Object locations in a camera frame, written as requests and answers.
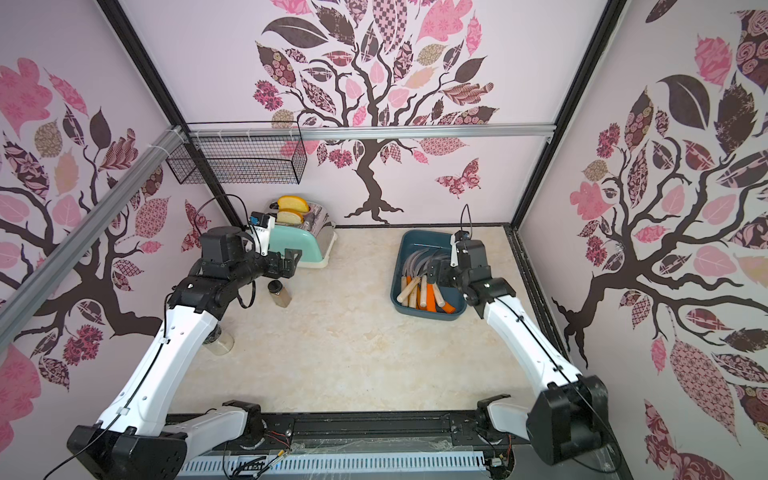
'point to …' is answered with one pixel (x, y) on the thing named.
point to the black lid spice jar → (279, 293)
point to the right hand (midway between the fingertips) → (442, 263)
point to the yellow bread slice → (292, 202)
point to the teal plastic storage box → (431, 240)
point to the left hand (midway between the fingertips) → (282, 254)
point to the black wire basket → (253, 160)
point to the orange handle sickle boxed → (448, 308)
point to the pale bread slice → (289, 217)
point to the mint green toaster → (315, 236)
